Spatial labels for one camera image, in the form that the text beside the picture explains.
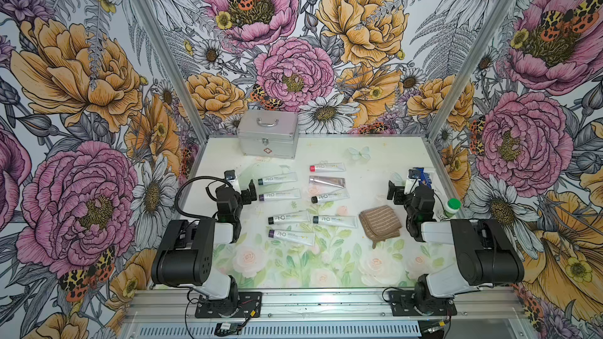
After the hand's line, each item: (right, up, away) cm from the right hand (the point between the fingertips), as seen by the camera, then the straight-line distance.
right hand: (400, 185), depth 94 cm
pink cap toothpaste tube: (-27, +7, +14) cm, 31 cm away
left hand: (-63, -1, 0) cm, 63 cm away
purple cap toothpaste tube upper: (-46, -5, +5) cm, 47 cm away
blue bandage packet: (+13, +2, +8) cm, 15 cm away
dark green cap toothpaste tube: (-49, +2, +10) cm, 51 cm away
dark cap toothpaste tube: (-40, -12, 0) cm, 42 cm away
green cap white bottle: (+16, -7, -8) cm, 19 cm away
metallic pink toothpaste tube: (-26, +1, +10) cm, 28 cm away
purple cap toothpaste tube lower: (-41, -18, -7) cm, 46 cm away
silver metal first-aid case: (-54, +22, +10) cm, 59 cm away
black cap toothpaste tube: (-27, -5, +4) cm, 28 cm away
